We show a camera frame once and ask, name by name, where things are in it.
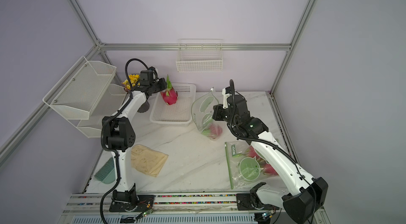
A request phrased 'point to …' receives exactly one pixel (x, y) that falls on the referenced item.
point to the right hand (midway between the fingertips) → (215, 109)
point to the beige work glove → (147, 160)
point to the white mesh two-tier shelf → (85, 96)
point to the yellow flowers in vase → (134, 78)
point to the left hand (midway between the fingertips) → (166, 84)
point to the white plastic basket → (180, 113)
